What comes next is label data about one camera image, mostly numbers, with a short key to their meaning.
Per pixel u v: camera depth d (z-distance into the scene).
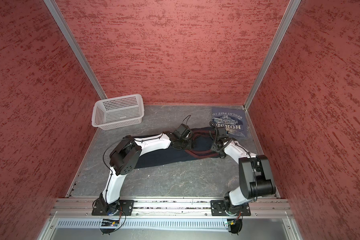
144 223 0.71
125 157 0.54
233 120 1.09
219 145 0.68
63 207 0.76
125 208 0.74
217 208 0.74
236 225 0.71
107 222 0.73
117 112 1.17
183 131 0.76
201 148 0.91
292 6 0.71
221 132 0.74
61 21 0.76
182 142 0.80
